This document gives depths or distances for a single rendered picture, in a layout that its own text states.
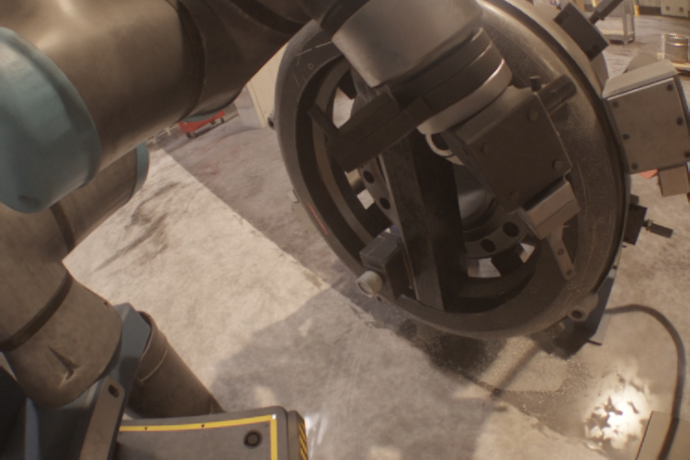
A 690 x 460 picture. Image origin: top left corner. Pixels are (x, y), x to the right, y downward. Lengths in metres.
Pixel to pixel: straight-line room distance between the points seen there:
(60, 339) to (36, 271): 0.08
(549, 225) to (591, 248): 0.29
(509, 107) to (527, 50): 0.23
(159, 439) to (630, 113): 0.99
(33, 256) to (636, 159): 0.68
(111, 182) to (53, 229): 0.10
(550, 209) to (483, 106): 0.07
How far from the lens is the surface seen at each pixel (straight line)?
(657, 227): 0.61
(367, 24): 0.19
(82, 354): 0.44
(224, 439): 0.76
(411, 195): 0.54
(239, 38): 0.23
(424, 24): 0.18
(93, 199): 0.46
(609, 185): 0.45
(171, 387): 1.09
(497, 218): 0.67
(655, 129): 0.43
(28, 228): 0.42
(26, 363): 0.46
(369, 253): 0.64
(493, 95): 0.20
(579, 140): 0.41
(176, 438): 0.83
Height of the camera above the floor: 0.91
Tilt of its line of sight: 28 degrees down
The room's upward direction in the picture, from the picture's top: 18 degrees counter-clockwise
